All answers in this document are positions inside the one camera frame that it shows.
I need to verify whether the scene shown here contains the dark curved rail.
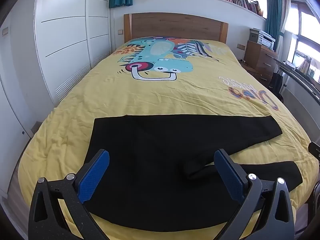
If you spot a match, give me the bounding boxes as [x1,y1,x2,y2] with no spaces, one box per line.
[274,56,320,100]

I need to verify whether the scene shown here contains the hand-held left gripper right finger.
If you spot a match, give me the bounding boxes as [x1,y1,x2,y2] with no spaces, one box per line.
[214,149,295,240]

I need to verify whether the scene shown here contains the white wardrobe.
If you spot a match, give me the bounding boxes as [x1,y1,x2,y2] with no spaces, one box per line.
[0,0,112,140]

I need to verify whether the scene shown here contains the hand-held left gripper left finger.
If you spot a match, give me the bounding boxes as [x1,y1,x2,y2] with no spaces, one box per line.
[28,149,118,240]

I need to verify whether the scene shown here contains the dark chair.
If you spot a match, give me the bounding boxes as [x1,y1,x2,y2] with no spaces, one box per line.
[309,180,320,220]

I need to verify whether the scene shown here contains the window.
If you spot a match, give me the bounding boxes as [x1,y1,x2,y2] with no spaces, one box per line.
[285,0,320,80]

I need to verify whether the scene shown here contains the white printer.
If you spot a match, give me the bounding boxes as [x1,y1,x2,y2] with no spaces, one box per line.
[257,30,276,48]

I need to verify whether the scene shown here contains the wooden dresser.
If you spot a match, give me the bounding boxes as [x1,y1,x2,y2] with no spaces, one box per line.
[242,41,279,88]

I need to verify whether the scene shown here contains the black bag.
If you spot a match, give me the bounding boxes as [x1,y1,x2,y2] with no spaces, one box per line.
[269,71,284,100]

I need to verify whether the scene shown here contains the wooden headboard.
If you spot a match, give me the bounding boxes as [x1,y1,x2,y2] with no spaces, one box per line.
[124,12,229,46]

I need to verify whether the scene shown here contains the black pants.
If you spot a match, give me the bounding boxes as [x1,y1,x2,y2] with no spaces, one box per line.
[84,114,303,232]

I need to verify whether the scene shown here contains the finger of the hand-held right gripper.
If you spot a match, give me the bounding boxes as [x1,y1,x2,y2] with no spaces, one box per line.
[308,142,320,161]

